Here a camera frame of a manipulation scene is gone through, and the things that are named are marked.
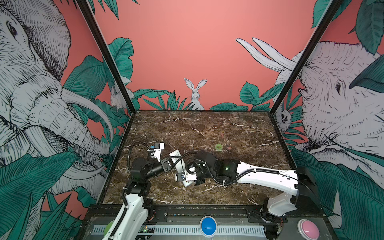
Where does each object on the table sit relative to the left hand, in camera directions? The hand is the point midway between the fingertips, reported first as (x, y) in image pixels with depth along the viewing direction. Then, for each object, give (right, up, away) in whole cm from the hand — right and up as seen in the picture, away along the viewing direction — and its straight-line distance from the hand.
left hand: (180, 158), depth 70 cm
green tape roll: (+23, +1, +30) cm, 38 cm away
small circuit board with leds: (-16, -34, 0) cm, 38 cm away
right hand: (+1, -6, -1) cm, 6 cm away
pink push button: (+61, -34, 0) cm, 70 cm away
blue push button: (+13, -33, +1) cm, 36 cm away
